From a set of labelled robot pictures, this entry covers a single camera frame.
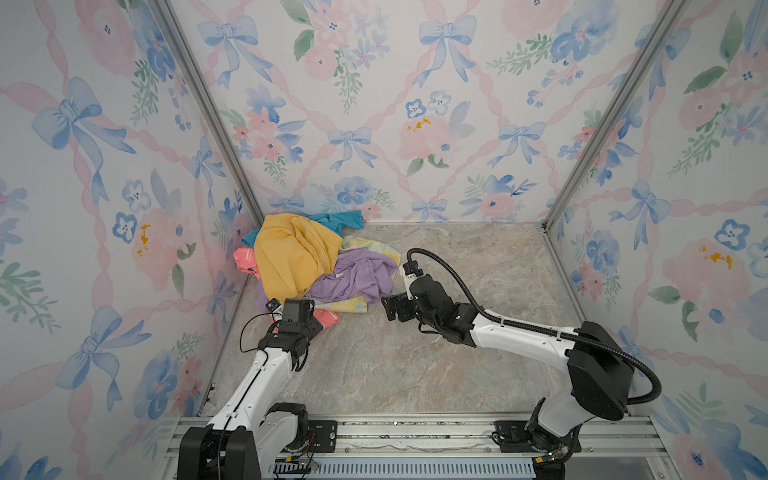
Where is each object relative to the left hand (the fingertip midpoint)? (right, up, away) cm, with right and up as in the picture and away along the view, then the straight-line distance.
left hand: (306, 322), depth 87 cm
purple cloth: (+13, +14, +15) cm, 24 cm away
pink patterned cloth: (-22, +18, +9) cm, 29 cm away
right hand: (+25, +9, -3) cm, 27 cm away
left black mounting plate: (+8, -24, -14) cm, 29 cm away
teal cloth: (+3, +33, +28) cm, 43 cm away
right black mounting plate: (+54, -25, -13) cm, 61 cm away
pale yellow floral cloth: (+14, +4, +9) cm, 17 cm away
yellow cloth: (-7, +20, +7) cm, 22 cm away
